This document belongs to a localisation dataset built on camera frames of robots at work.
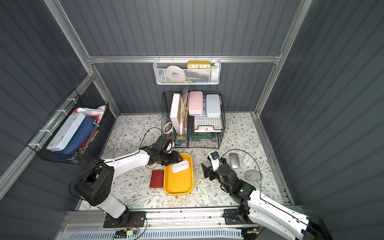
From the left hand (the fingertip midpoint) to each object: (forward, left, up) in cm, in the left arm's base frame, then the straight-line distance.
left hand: (180, 161), depth 88 cm
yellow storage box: (-10, 0, -8) cm, 13 cm away
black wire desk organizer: (+23, -7, +12) cm, 27 cm away
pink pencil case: (+30, -9, +20) cm, 37 cm away
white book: (+22, +3, +19) cm, 29 cm away
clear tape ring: (-2, +19, -6) cm, 20 cm away
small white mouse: (+3, -42, -3) cm, 42 cm away
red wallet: (-9, +13, -4) cm, 17 cm away
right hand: (-5, -18, +7) cm, 20 cm away
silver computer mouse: (+2, -33, -3) cm, 33 cm away
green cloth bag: (+14, -11, +5) cm, 18 cm away
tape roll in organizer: (+23, +13, 0) cm, 27 cm away
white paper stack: (+16, -16, +11) cm, 25 cm away
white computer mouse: (-2, +1, -3) cm, 4 cm away
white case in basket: (0, +48, +29) cm, 56 cm away
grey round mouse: (-8, -42, -2) cm, 43 cm away
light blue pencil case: (+30, -20, +17) cm, 40 cm away
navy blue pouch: (-1, +43, +26) cm, 51 cm away
